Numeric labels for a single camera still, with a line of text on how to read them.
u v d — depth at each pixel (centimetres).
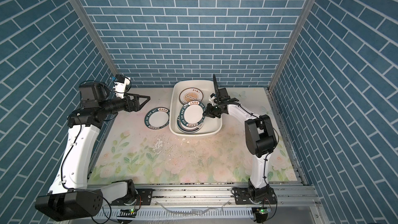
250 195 66
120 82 59
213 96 90
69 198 36
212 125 98
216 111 83
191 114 96
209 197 75
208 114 84
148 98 65
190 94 116
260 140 53
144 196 74
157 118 103
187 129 96
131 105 60
